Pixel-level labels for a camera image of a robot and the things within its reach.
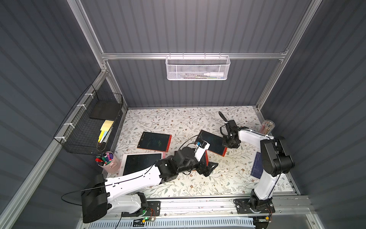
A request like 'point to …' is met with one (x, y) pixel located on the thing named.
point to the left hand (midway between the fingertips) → (213, 162)
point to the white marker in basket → (214, 74)
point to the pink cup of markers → (108, 161)
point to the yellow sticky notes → (105, 129)
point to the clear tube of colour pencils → (266, 127)
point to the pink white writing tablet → (133, 161)
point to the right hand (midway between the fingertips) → (227, 144)
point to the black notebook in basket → (105, 109)
